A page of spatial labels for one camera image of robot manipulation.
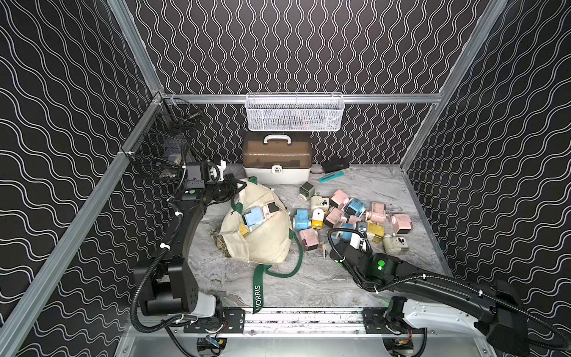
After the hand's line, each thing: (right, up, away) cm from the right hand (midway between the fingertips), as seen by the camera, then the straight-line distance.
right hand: (346, 242), depth 79 cm
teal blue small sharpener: (-1, +3, -5) cm, 6 cm away
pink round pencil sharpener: (+18, +8, +17) cm, 26 cm away
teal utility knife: (+2, +25, +36) cm, 44 cm away
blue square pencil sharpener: (+8, +11, +18) cm, 23 cm away
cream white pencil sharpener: (-7, +13, +21) cm, 25 cm away
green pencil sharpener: (-12, +18, +21) cm, 30 cm away
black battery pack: (+5, +32, +41) cm, 52 cm away
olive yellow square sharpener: (+16, +2, +13) cm, 20 cm away
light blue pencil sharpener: (-36, +6, +18) cm, 40 cm away
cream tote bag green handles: (-34, +1, +16) cm, 38 cm away
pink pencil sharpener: (+2, +15, +22) cm, 27 cm away
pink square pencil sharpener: (+27, +5, +14) cm, 30 cm away
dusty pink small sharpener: (-12, -1, +8) cm, 15 cm away
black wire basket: (-76, +36, +15) cm, 85 cm away
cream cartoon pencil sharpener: (+21, -3, +8) cm, 23 cm away
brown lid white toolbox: (-26, +33, +25) cm, 49 cm away
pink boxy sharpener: (+7, +6, +15) cm, 18 cm away
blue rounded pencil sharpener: (-15, +6, +15) cm, 22 cm away
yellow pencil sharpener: (-8, +6, +13) cm, 17 cm away
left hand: (-36, +22, 0) cm, 43 cm away
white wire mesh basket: (-16, +63, +47) cm, 80 cm away
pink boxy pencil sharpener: (-1, +8, +15) cm, 17 cm away
